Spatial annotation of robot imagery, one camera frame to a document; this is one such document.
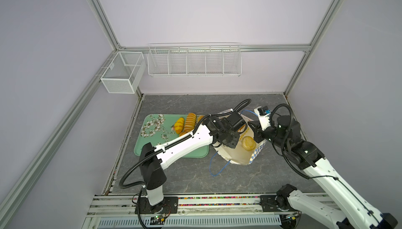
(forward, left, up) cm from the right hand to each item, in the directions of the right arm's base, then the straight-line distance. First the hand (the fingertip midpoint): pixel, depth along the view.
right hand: (250, 123), depth 70 cm
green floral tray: (+14, +54, -28) cm, 62 cm away
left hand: (-5, +8, -9) cm, 13 cm away
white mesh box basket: (+43, +74, -4) cm, 86 cm away
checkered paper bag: (-7, +3, -19) cm, 21 cm away
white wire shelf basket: (+46, +28, +4) cm, 53 cm away
